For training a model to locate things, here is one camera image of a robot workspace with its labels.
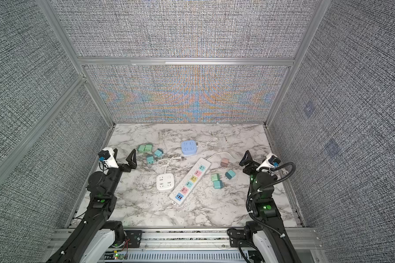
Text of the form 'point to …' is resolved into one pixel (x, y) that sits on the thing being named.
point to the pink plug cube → (224, 162)
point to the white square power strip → (165, 182)
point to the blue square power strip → (188, 147)
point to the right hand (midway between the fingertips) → (256, 152)
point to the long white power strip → (180, 193)
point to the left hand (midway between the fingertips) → (128, 148)
